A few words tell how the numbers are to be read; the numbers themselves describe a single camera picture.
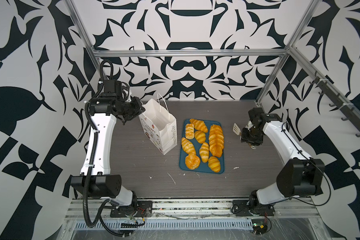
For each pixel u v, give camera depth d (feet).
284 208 2.49
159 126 2.43
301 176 1.40
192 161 2.80
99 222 1.33
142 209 2.40
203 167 2.85
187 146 3.00
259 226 2.33
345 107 1.92
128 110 1.96
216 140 3.15
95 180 1.28
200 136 3.14
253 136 2.31
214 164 2.78
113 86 1.74
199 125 3.31
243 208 2.44
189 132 3.19
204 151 2.94
